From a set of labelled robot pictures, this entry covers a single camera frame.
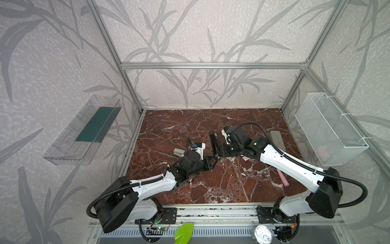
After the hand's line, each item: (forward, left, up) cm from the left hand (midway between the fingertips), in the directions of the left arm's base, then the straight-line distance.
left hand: (219, 156), depth 79 cm
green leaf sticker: (-32, +17, -13) cm, 39 cm away
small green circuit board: (-30, +28, -14) cm, 44 cm away
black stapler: (+6, +2, +2) cm, 7 cm away
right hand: (+4, 0, +4) cm, 6 cm away
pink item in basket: (-1, -50, +7) cm, 50 cm away
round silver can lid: (-33, -18, -8) cm, 38 cm away
